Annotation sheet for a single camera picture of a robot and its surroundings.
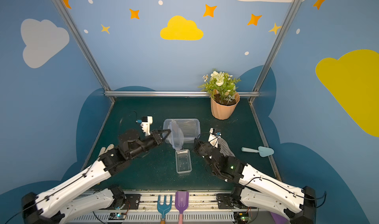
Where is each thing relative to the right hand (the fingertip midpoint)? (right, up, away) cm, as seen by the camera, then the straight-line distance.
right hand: (203, 139), depth 74 cm
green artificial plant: (+13, +30, +17) cm, 37 cm away
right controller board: (+19, -38, -3) cm, 42 cm away
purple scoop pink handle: (+37, -38, -4) cm, 53 cm away
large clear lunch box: (-7, +4, +20) cm, 22 cm away
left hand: (-14, +4, -8) cm, 16 cm away
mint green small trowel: (+40, -11, +19) cm, 46 cm away
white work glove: (-63, -10, +18) cm, 66 cm away
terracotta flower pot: (+16, +14, +27) cm, 34 cm away
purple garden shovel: (-11, -33, 0) cm, 34 cm away
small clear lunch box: (-11, -16, +14) cm, 24 cm away
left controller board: (-43, -37, -3) cm, 57 cm away
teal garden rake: (-19, -34, -2) cm, 39 cm away
